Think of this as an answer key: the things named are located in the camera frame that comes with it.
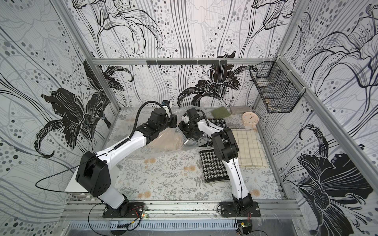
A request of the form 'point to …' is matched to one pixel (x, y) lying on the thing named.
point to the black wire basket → (279, 87)
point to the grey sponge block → (239, 109)
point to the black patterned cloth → (220, 123)
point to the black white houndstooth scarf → (215, 170)
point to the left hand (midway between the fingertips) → (177, 117)
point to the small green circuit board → (246, 225)
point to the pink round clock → (250, 118)
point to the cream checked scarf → (251, 152)
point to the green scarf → (220, 113)
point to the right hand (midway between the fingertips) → (179, 129)
